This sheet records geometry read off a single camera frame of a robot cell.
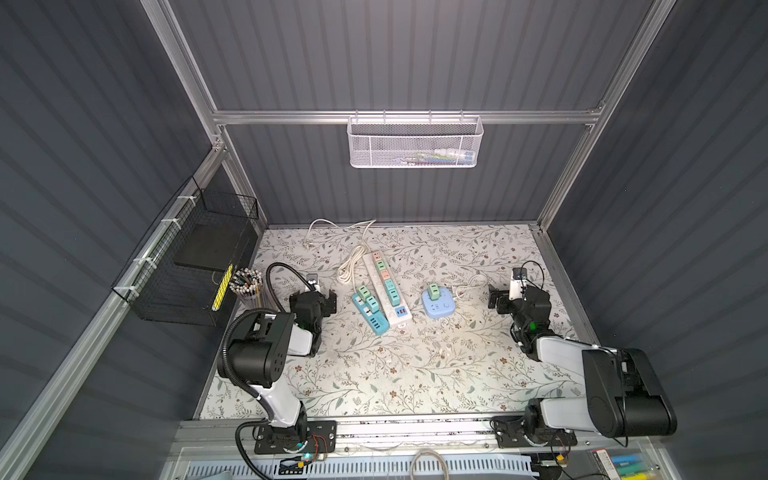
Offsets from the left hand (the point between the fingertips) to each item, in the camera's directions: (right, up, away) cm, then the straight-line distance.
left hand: (312, 292), depth 96 cm
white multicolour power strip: (+28, -7, -3) cm, 29 cm away
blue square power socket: (+42, -5, -2) cm, 42 cm away
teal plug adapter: (+20, -3, -7) cm, 21 cm away
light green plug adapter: (+17, 0, -3) cm, 17 cm away
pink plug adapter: (+21, +12, +6) cm, 24 cm away
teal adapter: (+27, -1, -5) cm, 27 cm away
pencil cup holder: (-15, +4, -14) cm, 21 cm away
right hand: (+63, +2, -6) cm, 63 cm away
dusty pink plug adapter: (+24, +6, +1) cm, 25 cm away
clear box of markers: (+83, -37, -26) cm, 94 cm away
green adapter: (+22, +8, +3) cm, 24 cm away
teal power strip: (+22, -9, -5) cm, 25 cm away
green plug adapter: (+39, 0, -3) cm, 40 cm away
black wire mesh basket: (-26, +8, -24) cm, 37 cm away
